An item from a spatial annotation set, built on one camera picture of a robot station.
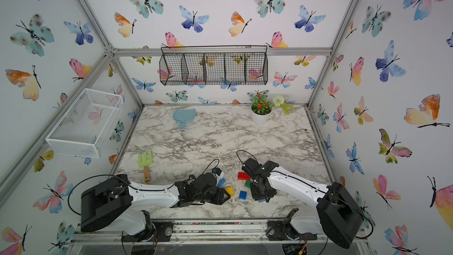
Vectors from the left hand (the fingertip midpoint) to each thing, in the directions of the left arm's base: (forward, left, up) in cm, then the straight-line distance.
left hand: (230, 197), depth 80 cm
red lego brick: (+10, -6, -1) cm, 12 cm away
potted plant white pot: (+44, -18, +2) cm, 48 cm away
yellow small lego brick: (+3, 0, 0) cm, 3 cm away
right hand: (+1, -14, 0) cm, 14 cm away
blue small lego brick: (+2, -6, -2) cm, 6 cm away
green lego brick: (+7, -8, -2) cm, 11 cm away
